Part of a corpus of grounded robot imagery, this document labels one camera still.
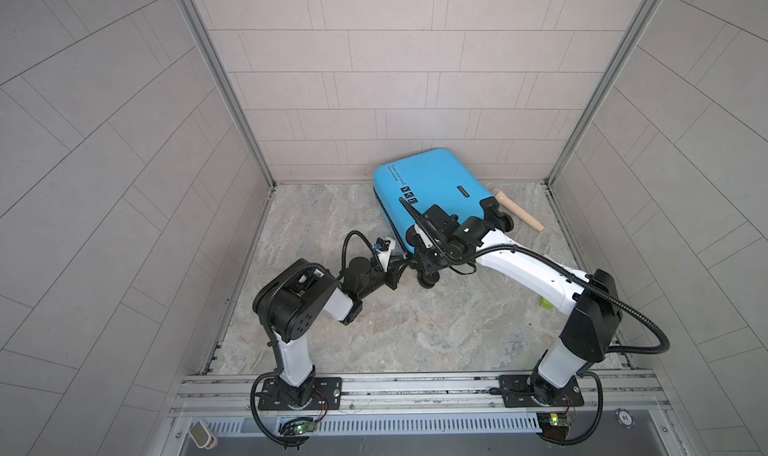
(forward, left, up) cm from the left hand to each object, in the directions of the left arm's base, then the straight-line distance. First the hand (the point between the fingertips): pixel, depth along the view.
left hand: (413, 257), depth 87 cm
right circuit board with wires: (-40, -32, -7) cm, 51 cm away
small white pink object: (-42, +46, -2) cm, 62 cm away
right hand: (-5, -2, +6) cm, 8 cm away
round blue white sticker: (-38, -48, -6) cm, 62 cm away
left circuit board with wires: (-40, +26, -4) cm, 48 cm away
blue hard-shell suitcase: (+21, -5, +12) cm, 24 cm away
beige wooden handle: (+23, -38, -5) cm, 44 cm away
